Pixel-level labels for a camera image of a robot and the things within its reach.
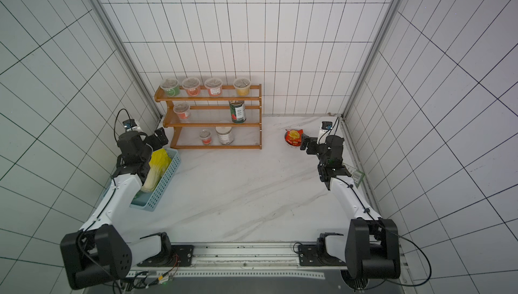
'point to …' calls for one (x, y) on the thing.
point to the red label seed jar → (214, 85)
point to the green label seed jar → (170, 86)
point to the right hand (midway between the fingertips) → (304, 132)
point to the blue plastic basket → (147, 201)
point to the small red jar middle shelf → (182, 110)
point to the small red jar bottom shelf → (206, 137)
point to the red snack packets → (293, 137)
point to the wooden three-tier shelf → (213, 116)
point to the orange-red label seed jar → (192, 85)
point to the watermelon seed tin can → (238, 111)
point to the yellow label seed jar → (243, 86)
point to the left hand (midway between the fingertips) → (153, 136)
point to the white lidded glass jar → (224, 136)
